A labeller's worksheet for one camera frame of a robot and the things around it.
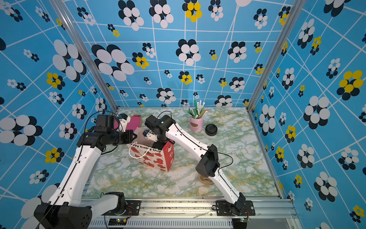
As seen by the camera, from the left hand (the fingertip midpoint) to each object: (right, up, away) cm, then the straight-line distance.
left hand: (137, 134), depth 75 cm
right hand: (+13, -7, +6) cm, 16 cm away
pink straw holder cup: (+33, +4, +23) cm, 41 cm away
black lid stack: (+44, 0, +26) cm, 51 cm away
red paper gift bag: (+3, -7, -4) cm, 9 cm away
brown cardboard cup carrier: (+37, -27, +5) cm, 46 cm away
